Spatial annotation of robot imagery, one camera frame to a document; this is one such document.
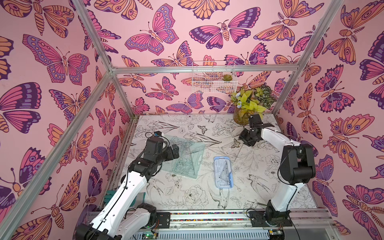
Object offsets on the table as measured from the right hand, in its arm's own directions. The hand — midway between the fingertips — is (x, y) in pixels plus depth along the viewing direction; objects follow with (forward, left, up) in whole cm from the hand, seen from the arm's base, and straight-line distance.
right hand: (241, 138), depth 96 cm
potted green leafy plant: (+16, -5, +16) cm, 23 cm away
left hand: (-15, +41, +12) cm, 45 cm away
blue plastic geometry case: (-24, +12, -7) cm, 27 cm away
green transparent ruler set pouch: (-15, +34, -8) cm, 38 cm away
